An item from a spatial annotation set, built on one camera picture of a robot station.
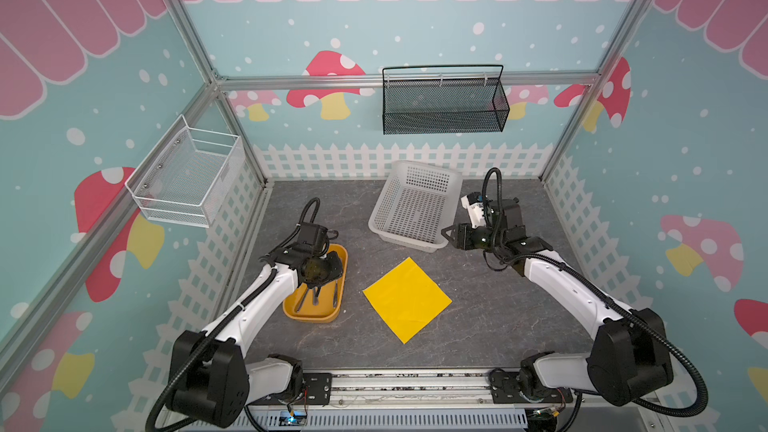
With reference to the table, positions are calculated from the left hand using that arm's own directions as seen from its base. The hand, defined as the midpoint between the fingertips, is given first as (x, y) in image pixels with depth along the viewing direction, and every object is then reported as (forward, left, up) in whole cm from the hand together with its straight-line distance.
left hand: (340, 276), depth 84 cm
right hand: (+10, -30, +9) cm, 33 cm away
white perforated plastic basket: (+35, -23, -9) cm, 43 cm away
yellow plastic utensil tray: (-7, +5, -9) cm, 12 cm away
